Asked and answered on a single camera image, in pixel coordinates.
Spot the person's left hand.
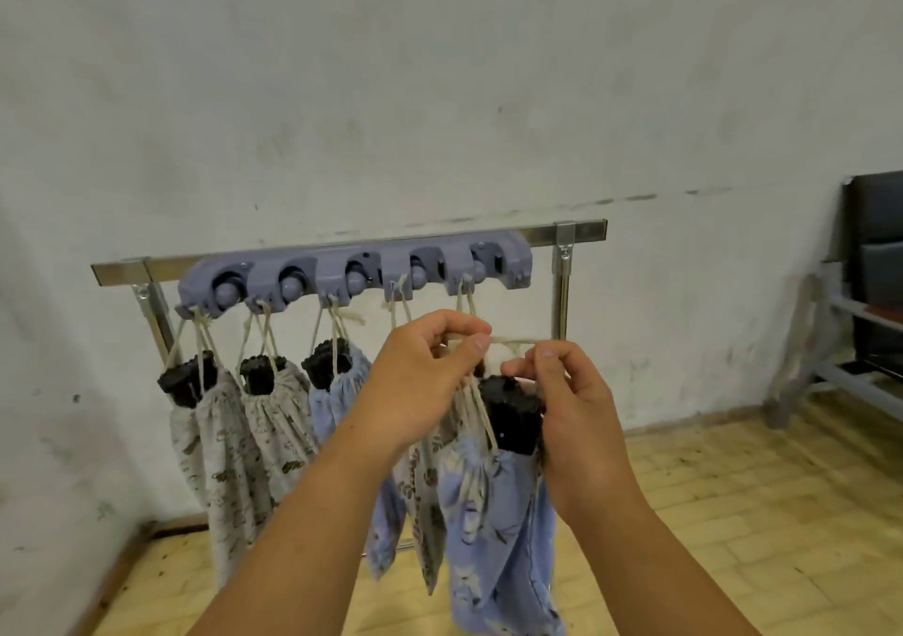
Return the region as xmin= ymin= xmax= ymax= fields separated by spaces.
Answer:
xmin=345 ymin=309 xmax=495 ymax=474

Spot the person's right hand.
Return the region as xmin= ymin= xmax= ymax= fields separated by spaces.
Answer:
xmin=500 ymin=339 xmax=647 ymax=528

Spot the blue floral bag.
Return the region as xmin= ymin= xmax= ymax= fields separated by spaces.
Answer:
xmin=436 ymin=335 xmax=569 ymax=636

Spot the chrome clothes rack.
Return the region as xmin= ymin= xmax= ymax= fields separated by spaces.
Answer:
xmin=89 ymin=218 xmax=610 ymax=559

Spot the person's right forearm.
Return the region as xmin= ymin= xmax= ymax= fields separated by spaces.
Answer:
xmin=563 ymin=494 xmax=760 ymax=636

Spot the person's left forearm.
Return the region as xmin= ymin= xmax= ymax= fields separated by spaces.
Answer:
xmin=190 ymin=427 xmax=396 ymax=636

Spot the grey wall hook holder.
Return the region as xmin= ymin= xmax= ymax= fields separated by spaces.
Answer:
xmin=176 ymin=230 xmax=534 ymax=321

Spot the black baseboard strip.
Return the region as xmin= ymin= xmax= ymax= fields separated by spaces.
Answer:
xmin=148 ymin=515 xmax=210 ymax=536

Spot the grey metal furniture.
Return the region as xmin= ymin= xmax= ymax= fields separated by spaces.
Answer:
xmin=764 ymin=170 xmax=903 ymax=432

